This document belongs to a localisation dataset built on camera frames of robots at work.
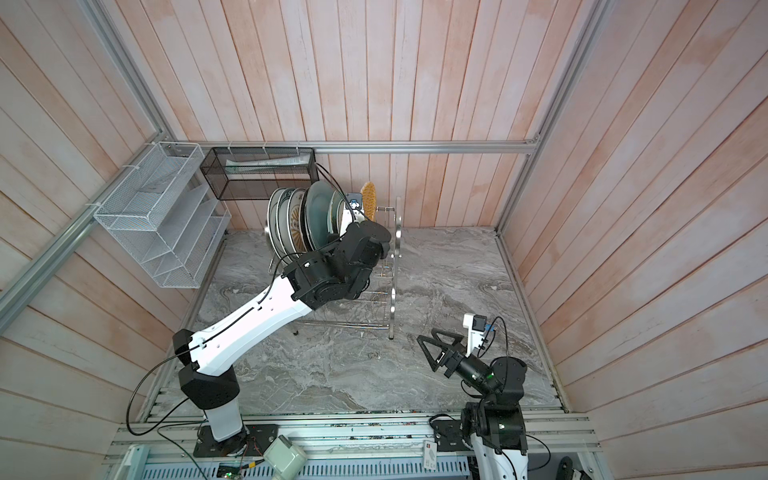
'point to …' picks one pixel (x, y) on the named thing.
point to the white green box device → (284, 460)
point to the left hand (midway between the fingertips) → (355, 231)
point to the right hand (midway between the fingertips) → (426, 338)
